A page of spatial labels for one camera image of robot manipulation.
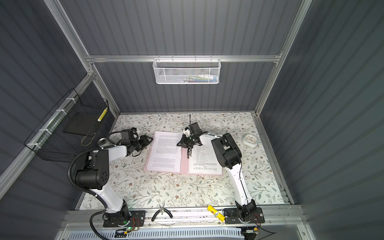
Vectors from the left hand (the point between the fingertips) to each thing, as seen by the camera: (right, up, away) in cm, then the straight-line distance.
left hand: (151, 139), depth 98 cm
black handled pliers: (+12, -34, -22) cm, 42 cm away
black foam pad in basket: (-31, +11, -19) cm, 38 cm away
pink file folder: (+23, -14, -5) cm, 27 cm away
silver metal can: (-25, 0, -12) cm, 27 cm away
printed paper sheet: (+9, -10, -1) cm, 14 cm away
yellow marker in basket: (-22, +15, -17) cm, 31 cm away
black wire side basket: (-35, +1, -32) cm, 48 cm away
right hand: (+18, -4, +2) cm, 19 cm away
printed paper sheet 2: (+35, -13, -4) cm, 38 cm away
